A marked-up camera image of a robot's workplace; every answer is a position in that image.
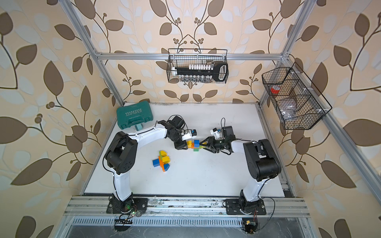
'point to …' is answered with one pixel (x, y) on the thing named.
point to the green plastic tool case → (134, 113)
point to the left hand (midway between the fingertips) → (183, 141)
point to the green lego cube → (196, 149)
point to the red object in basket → (275, 89)
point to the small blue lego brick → (156, 162)
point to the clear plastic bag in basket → (288, 108)
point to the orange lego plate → (193, 147)
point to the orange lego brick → (161, 164)
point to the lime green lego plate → (201, 147)
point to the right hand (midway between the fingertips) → (202, 146)
